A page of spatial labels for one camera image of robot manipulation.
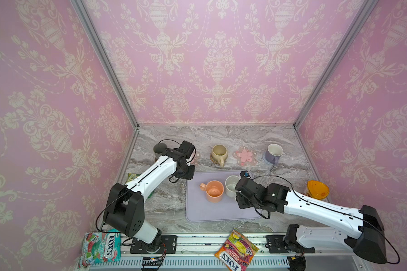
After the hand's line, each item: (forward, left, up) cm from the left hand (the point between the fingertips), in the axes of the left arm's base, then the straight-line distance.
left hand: (189, 176), depth 86 cm
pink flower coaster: (+16, -3, -9) cm, 19 cm away
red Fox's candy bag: (-32, -22, -7) cm, 39 cm away
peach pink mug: (-4, -13, -8) cm, 16 cm away
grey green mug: (+15, +18, +2) cm, 24 cm away
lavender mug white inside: (+20, -50, -6) cm, 54 cm away
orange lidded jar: (-7, -61, +1) cm, 62 cm away
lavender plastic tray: (-13, -5, -8) cm, 17 cm away
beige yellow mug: (+18, -16, -5) cm, 24 cm away
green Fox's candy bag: (-30, +37, -7) cm, 48 cm away
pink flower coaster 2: (+18, -32, -8) cm, 38 cm away
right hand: (-12, -24, +1) cm, 27 cm away
